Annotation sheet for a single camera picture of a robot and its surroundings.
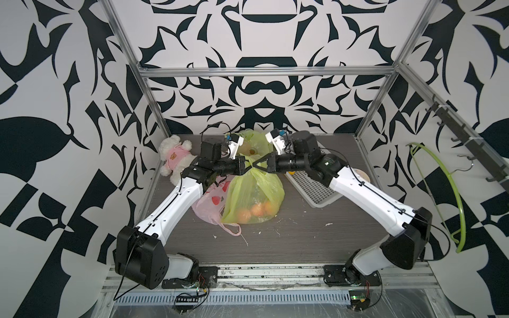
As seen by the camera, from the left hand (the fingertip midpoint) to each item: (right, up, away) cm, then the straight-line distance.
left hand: (252, 159), depth 76 cm
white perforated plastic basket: (+27, -15, +7) cm, 31 cm away
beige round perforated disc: (+55, -9, +25) cm, 61 cm away
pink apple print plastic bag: (-20, -21, +14) cm, 32 cm away
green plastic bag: (+1, -16, +8) cm, 18 cm away
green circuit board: (+37, -50, -6) cm, 62 cm away
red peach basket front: (+2, -22, +8) cm, 23 cm away
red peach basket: (-3, -23, +5) cm, 24 cm away
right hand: (0, -1, -9) cm, 9 cm away
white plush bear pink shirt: (-38, +1, +22) cm, 44 cm away
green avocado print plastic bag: (+1, +5, +15) cm, 16 cm away
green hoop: (+63, -23, -14) cm, 68 cm away
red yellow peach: (+6, -21, +7) cm, 23 cm away
